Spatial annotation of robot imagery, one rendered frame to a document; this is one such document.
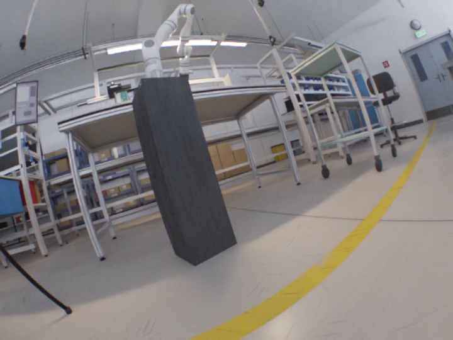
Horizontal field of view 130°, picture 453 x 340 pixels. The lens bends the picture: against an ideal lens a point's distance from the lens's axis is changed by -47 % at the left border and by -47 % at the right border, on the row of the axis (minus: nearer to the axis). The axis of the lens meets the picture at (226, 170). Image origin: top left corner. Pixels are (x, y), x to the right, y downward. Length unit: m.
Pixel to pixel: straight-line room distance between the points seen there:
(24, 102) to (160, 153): 2.11
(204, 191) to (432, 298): 0.86
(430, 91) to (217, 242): 6.50
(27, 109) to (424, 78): 8.00
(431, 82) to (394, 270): 6.32
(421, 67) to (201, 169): 6.51
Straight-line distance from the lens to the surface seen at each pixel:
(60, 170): 5.63
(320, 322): 0.47
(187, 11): 1.44
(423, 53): 6.83
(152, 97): 0.91
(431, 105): 6.69
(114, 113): 1.44
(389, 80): 3.11
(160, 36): 1.30
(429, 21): 7.00
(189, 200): 0.84
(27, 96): 2.68
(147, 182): 5.15
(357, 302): 0.50
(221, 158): 5.06
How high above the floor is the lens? 0.36
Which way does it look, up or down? 1 degrees down
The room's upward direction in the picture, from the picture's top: 17 degrees counter-clockwise
